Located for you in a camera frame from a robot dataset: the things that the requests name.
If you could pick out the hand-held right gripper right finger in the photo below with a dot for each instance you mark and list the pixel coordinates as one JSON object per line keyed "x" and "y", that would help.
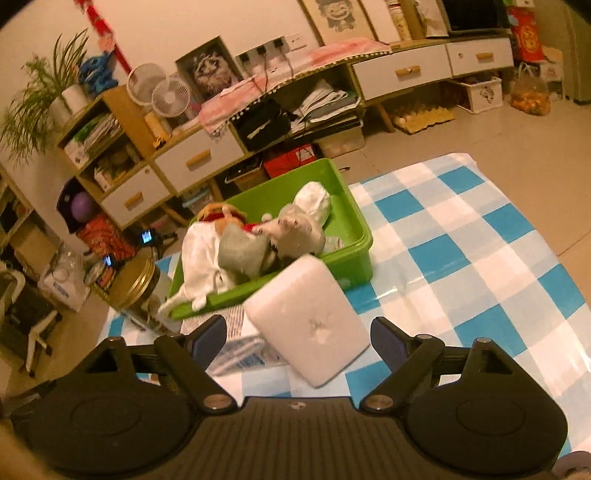
{"x": 388, "y": 339}

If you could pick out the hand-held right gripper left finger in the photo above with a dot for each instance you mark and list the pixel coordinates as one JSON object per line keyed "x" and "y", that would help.
{"x": 210, "y": 339}

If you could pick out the white cloth pile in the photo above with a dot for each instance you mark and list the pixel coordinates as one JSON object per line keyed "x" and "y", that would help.
{"x": 198, "y": 258}

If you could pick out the white foam block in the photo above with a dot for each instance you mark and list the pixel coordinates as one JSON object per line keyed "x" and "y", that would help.
{"x": 304, "y": 318}

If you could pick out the grey plush toy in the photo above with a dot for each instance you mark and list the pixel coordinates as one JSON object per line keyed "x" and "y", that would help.
{"x": 242, "y": 251}

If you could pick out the burger plush toy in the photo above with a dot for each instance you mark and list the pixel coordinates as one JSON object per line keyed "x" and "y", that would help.
{"x": 217, "y": 214}

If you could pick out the green plastic bin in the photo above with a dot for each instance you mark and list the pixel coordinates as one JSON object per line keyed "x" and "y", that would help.
{"x": 344, "y": 221}

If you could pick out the santa plush toy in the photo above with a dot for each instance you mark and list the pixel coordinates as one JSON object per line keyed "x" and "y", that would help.
{"x": 300, "y": 240}

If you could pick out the white milk carton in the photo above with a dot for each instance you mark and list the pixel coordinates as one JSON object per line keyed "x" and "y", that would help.
{"x": 240, "y": 344}

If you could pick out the gold-lid glass jar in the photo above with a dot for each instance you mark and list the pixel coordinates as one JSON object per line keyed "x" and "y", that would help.
{"x": 134, "y": 281}

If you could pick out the blue checked tablecloth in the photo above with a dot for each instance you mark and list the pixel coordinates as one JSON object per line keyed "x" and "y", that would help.
{"x": 461, "y": 258}

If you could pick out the orange-red bag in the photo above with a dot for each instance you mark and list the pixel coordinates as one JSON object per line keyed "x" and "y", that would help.
{"x": 104, "y": 237}

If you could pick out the pack of water bottles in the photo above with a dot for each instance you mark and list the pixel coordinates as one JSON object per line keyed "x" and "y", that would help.
{"x": 64, "y": 284}

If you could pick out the white office chair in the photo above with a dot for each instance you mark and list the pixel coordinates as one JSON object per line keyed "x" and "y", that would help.
{"x": 32, "y": 323}

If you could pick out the purple ball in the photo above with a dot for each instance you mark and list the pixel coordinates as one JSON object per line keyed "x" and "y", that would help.
{"x": 82, "y": 205}

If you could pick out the red box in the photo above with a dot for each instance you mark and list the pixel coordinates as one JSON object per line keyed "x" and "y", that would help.
{"x": 288, "y": 161}

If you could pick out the black bag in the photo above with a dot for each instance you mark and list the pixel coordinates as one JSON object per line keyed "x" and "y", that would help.
{"x": 263, "y": 127}

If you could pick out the wooden cabinet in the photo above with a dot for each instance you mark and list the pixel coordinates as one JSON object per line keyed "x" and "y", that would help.
{"x": 138, "y": 129}

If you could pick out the egg tray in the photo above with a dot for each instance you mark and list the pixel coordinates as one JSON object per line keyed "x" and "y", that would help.
{"x": 422, "y": 119}

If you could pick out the white desk fan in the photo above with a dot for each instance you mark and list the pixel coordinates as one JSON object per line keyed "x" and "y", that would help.
{"x": 171, "y": 97}
{"x": 145, "y": 83}

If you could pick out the stack of papers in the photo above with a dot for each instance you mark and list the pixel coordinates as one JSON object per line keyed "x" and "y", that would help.
{"x": 323, "y": 101}

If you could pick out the white crate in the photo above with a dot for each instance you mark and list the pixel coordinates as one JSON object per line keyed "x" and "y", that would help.
{"x": 480, "y": 94}

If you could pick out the framed cat picture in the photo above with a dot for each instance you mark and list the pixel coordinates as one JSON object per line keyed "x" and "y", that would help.
{"x": 210, "y": 69}

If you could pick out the bag of oranges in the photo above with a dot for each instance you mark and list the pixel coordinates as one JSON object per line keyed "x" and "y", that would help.
{"x": 531, "y": 94}

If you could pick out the blue plush toy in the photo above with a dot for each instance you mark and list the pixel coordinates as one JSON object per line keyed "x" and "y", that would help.
{"x": 97, "y": 71}

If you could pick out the green potted plant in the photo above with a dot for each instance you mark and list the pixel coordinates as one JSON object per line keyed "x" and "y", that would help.
{"x": 41, "y": 101}

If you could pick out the pink cloth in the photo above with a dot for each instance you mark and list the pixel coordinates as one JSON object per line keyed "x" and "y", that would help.
{"x": 332, "y": 53}

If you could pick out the framed cartoon picture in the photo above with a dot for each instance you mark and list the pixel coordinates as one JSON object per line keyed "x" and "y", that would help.
{"x": 337, "y": 21}

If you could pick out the red hanging decoration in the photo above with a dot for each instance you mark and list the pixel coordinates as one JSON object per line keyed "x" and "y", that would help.
{"x": 104, "y": 27}

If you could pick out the red gift bag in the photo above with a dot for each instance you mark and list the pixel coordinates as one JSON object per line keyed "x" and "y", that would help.
{"x": 526, "y": 34}

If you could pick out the black microwave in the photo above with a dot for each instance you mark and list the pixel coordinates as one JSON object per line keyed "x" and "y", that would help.
{"x": 475, "y": 14}

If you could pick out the refrigerator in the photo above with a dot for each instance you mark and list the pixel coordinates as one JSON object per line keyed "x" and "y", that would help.
{"x": 577, "y": 50}

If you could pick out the small camera on tripod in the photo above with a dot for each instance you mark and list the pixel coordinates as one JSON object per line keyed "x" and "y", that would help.
{"x": 147, "y": 237}
{"x": 108, "y": 261}

